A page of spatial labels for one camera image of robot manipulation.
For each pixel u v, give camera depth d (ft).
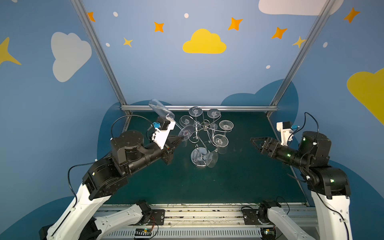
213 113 2.56
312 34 2.58
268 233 2.40
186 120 2.29
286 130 1.71
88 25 2.43
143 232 2.39
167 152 1.37
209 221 2.41
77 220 1.12
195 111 2.46
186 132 1.70
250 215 2.46
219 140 2.17
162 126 1.28
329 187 1.20
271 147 1.65
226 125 2.40
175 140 1.53
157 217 2.42
